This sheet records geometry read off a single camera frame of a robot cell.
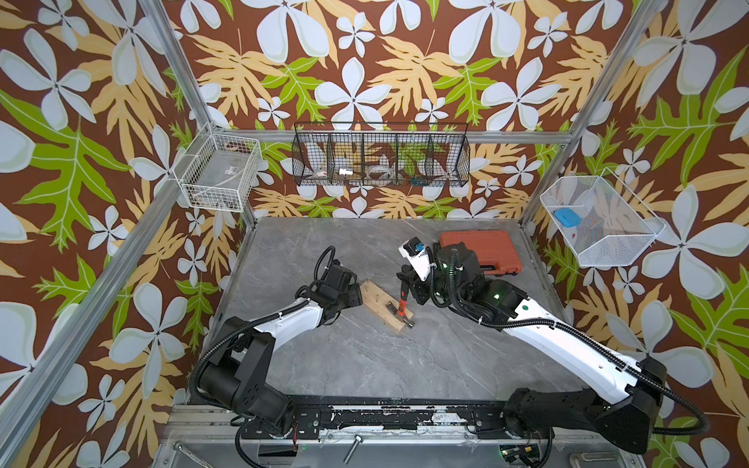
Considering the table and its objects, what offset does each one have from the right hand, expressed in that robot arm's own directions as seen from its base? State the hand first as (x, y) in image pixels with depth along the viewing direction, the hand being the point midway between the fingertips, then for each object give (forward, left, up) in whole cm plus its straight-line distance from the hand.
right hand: (399, 270), depth 72 cm
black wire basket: (+45, +4, +4) cm, 46 cm away
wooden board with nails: (+2, +3, -22) cm, 22 cm away
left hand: (+7, +13, -21) cm, 26 cm away
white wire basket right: (+13, -60, +2) cm, 62 cm away
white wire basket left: (+31, +53, +8) cm, 62 cm away
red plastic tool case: (+27, -39, -25) cm, 54 cm away
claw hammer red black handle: (-2, -2, -15) cm, 16 cm away
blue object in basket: (+21, -52, -2) cm, 56 cm away
